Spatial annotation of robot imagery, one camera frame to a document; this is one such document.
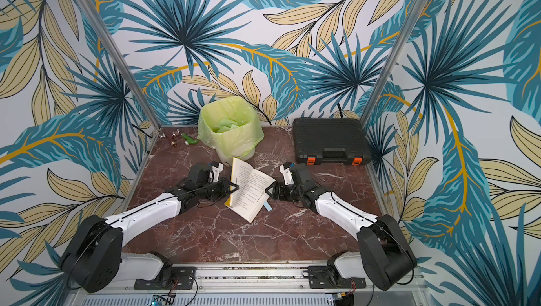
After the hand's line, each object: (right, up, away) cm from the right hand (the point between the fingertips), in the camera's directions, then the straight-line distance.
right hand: (271, 190), depth 85 cm
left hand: (-13, +1, -2) cm, 13 cm away
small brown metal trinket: (-51, +19, +25) cm, 60 cm away
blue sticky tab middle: (-1, -8, +3) cm, 8 cm away
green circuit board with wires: (-37, -35, -13) cm, 52 cm away
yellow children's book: (-10, -5, +4) cm, 12 cm away
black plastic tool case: (+29, +20, +20) cm, 41 cm away
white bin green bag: (-20, +28, +17) cm, 39 cm away
